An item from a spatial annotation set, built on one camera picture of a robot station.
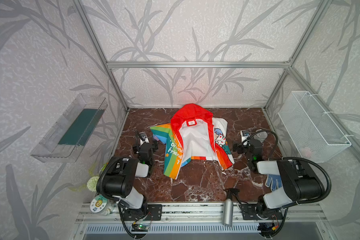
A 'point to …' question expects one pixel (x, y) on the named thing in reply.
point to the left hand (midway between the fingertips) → (146, 134)
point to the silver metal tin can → (260, 136)
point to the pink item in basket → (306, 152)
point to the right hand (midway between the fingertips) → (241, 135)
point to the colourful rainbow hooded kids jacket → (193, 134)
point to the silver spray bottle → (228, 207)
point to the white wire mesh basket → (317, 134)
